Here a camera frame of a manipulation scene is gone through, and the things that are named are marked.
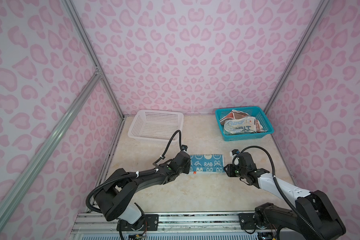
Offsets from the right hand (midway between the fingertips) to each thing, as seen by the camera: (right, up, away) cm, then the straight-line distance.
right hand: (225, 166), depth 88 cm
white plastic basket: (-46, +25, +26) cm, 58 cm away
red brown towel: (+13, +32, +22) cm, 42 cm away
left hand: (-20, +3, 0) cm, 21 cm away
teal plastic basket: (+30, +35, +24) cm, 52 cm away
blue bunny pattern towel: (-10, +1, +5) cm, 11 cm away
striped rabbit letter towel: (+18, +25, +18) cm, 35 cm away
